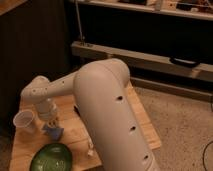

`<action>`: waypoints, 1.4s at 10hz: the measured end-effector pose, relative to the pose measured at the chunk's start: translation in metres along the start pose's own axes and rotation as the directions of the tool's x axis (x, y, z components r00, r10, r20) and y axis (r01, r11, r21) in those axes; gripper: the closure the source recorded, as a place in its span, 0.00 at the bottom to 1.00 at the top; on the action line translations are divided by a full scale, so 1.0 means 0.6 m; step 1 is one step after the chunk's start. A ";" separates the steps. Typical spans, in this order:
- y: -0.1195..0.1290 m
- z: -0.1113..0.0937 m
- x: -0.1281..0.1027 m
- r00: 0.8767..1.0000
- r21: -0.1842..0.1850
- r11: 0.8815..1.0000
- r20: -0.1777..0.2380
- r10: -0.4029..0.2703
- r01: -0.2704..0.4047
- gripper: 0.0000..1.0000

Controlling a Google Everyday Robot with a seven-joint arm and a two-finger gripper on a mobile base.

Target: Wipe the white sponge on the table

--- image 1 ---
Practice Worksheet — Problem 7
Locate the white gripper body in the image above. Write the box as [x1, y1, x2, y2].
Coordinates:
[35, 98, 57, 122]

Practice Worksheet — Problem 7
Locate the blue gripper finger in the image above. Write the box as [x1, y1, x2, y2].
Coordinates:
[42, 124, 64, 140]

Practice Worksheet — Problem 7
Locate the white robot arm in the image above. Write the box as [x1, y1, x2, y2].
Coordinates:
[21, 58, 160, 171]

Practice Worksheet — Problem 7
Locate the green bowl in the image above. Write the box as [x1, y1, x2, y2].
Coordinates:
[29, 143, 73, 171]

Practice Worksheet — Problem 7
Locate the clear plastic cup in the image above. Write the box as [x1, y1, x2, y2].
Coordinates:
[13, 110, 36, 133]

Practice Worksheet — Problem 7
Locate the small white object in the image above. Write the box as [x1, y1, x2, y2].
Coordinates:
[87, 139, 94, 157]

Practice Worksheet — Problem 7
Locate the dark cabinet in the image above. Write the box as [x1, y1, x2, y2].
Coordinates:
[0, 0, 70, 134]

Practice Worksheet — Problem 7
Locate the metal pole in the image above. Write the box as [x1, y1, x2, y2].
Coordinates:
[74, 0, 85, 45]

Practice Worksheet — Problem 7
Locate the grey metal beam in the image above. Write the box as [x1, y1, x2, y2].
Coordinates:
[71, 41, 213, 82]

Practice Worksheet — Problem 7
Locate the wooden shelf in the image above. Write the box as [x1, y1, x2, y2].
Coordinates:
[69, 0, 213, 21]

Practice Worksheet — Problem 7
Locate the black handle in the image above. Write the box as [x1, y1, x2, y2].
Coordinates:
[169, 58, 201, 68]

